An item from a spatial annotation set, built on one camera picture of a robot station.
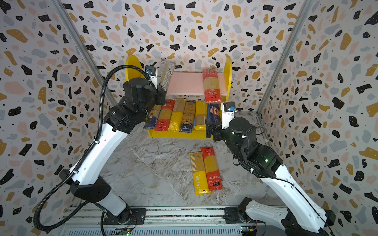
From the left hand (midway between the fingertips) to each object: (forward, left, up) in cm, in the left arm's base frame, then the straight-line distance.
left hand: (158, 81), depth 61 cm
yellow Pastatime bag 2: (+18, -19, -36) cm, 44 cm away
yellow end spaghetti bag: (-25, -18, -50) cm, 59 cm away
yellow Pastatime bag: (+24, -4, -35) cm, 43 cm away
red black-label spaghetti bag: (+8, +5, -34) cm, 35 cm away
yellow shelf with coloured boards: (+36, -14, -41) cm, 57 cm away
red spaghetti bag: (-18, -25, -49) cm, 57 cm away
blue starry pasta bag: (+7, -10, -35) cm, 37 cm away
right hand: (-14, -23, -6) cm, 27 cm away
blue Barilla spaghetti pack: (+15, -27, -34) cm, 46 cm away
